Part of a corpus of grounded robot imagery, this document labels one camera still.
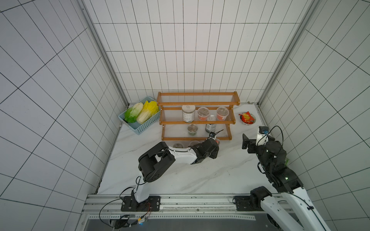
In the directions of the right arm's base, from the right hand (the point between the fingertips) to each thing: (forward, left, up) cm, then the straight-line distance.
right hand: (247, 133), depth 72 cm
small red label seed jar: (+6, +12, -19) cm, 23 cm away
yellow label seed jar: (+2, +37, -20) cm, 42 cm away
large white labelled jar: (+13, +31, -1) cm, 34 cm away
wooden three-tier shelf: (+16, +26, -7) cm, 31 cm away
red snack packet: (+27, -11, -20) cm, 35 cm away
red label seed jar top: (+3, +28, -19) cm, 34 cm away
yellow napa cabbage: (+28, +63, -17) cm, 71 cm away
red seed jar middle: (+17, +22, -5) cm, 28 cm away
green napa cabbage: (+20, +73, -14) cm, 77 cm away
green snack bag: (-3, -31, -25) cm, 40 cm away
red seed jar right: (+18, +10, -5) cm, 21 cm away
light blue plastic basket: (+11, +66, -17) cm, 69 cm away
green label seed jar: (+13, +29, -18) cm, 36 cm away
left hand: (+1, +16, -23) cm, 28 cm away
